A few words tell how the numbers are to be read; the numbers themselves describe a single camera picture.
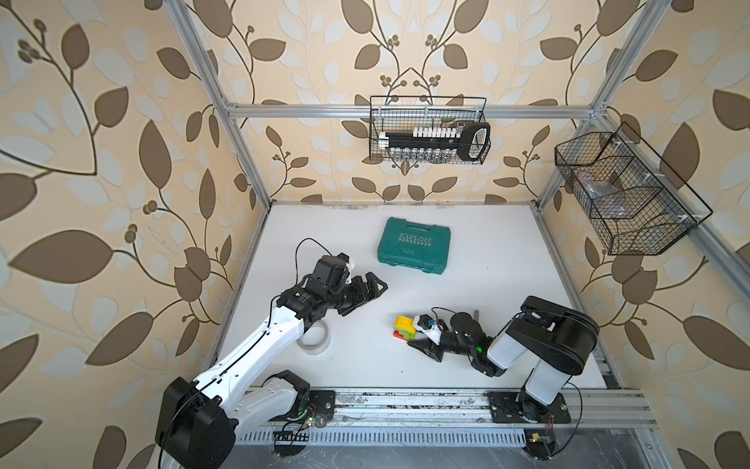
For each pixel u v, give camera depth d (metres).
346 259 0.75
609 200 0.70
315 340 0.84
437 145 0.85
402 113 0.91
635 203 0.73
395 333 0.85
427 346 0.77
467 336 0.69
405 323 0.79
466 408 0.75
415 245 1.02
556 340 0.48
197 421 0.38
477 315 0.90
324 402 0.76
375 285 0.71
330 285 0.61
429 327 0.75
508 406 0.72
